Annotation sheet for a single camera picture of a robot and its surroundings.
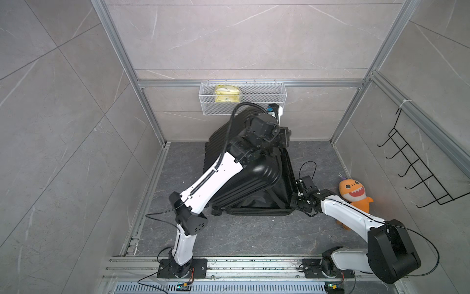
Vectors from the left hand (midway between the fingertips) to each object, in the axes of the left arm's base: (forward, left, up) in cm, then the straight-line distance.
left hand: (291, 129), depth 65 cm
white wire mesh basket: (+40, +3, -10) cm, 41 cm away
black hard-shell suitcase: (-16, +10, -13) cm, 23 cm away
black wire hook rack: (-23, -46, -9) cm, 52 cm away
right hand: (-11, -7, -39) cm, 41 cm away
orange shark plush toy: (-8, -37, -35) cm, 51 cm away
